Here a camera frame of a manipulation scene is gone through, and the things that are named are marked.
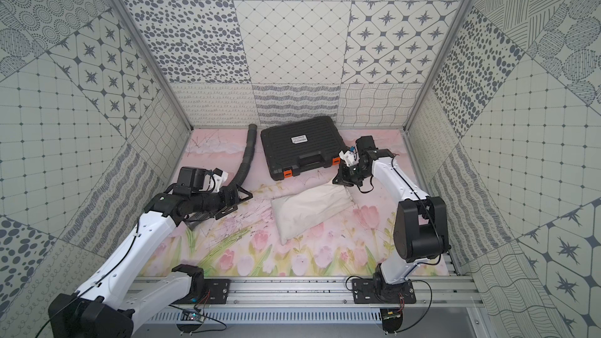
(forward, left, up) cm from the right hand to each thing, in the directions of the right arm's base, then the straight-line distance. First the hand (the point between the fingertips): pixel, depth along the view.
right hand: (335, 183), depth 86 cm
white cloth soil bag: (-9, +15, -5) cm, 18 cm away
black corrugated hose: (+37, +40, -8) cm, 55 cm away
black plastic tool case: (+21, +13, -3) cm, 25 cm away
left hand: (-9, +32, +6) cm, 34 cm away
